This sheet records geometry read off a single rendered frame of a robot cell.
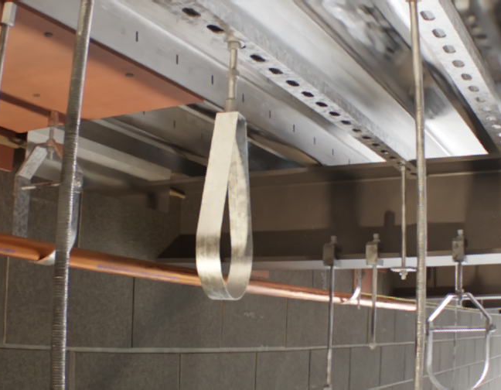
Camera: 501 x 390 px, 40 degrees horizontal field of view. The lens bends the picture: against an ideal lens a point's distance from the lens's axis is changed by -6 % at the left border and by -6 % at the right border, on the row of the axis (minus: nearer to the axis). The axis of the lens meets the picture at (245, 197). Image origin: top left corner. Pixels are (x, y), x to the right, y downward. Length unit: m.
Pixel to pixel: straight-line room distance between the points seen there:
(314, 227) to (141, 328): 0.47
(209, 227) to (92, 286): 0.83
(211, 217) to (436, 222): 0.87
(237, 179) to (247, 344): 1.33
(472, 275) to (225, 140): 2.68
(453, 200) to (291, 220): 0.39
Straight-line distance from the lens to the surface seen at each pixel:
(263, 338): 2.22
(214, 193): 0.77
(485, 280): 3.38
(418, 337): 0.65
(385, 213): 1.60
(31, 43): 0.94
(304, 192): 1.68
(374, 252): 1.47
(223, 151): 0.79
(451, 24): 0.81
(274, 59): 0.91
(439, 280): 3.43
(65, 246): 0.43
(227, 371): 2.04
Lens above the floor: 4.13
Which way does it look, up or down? 10 degrees up
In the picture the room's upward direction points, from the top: 2 degrees clockwise
